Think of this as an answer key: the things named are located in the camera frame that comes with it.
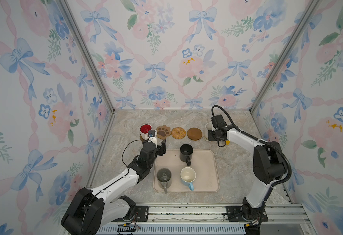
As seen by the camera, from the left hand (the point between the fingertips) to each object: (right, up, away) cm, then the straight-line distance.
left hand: (158, 138), depth 83 cm
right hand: (+34, +1, +14) cm, 37 cm away
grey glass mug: (+3, -22, 0) cm, 22 cm away
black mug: (+16, -9, +8) cm, 20 cm away
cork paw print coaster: (+1, +2, +24) cm, 24 cm away
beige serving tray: (+24, -23, +3) cm, 33 cm away
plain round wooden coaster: (+24, +1, +24) cm, 34 cm away
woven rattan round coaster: (+12, +1, +24) cm, 26 cm away
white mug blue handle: (+17, -22, +3) cm, 28 cm away
